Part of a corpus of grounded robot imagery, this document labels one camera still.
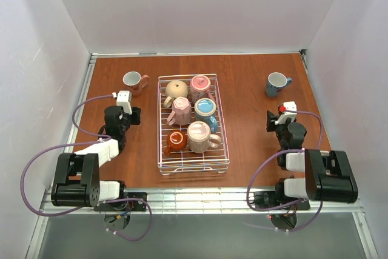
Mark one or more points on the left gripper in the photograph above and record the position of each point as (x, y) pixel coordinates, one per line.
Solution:
(135, 115)

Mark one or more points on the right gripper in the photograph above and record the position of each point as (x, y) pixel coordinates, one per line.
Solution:
(271, 122)

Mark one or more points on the pink faceted mug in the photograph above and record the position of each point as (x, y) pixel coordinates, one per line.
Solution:
(181, 112)

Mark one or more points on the beige round mug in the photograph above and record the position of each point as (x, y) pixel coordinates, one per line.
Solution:
(174, 90)

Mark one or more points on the blue butterfly mug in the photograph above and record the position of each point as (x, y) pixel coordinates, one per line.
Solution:
(205, 110)

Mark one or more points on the pearlescent pink mug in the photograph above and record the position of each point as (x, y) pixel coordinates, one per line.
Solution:
(200, 138)

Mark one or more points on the pink ghost pattern mug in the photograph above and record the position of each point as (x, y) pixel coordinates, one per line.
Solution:
(200, 88)

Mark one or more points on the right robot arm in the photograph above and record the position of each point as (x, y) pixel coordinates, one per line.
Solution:
(328, 175)

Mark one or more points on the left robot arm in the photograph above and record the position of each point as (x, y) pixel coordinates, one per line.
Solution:
(77, 181)

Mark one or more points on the blue mug white interior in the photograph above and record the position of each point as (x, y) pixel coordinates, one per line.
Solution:
(276, 81)

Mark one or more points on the pink floral mug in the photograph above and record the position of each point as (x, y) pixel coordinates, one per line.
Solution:
(135, 82)

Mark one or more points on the orange brown mug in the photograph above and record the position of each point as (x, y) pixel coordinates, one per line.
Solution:
(176, 141)

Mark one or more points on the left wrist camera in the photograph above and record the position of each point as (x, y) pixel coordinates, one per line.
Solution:
(123, 99)

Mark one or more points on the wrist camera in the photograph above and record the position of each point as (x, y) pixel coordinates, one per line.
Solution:
(123, 99)
(287, 110)

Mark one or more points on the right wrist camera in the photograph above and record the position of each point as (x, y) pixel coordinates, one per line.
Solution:
(287, 110)

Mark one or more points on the white wire dish rack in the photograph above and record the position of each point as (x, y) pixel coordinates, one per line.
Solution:
(216, 160)

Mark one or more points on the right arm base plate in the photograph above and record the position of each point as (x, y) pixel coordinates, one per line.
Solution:
(266, 199)

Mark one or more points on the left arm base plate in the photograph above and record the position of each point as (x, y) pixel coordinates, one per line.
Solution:
(125, 205)

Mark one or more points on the aluminium front rail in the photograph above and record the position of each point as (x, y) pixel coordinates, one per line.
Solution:
(209, 200)

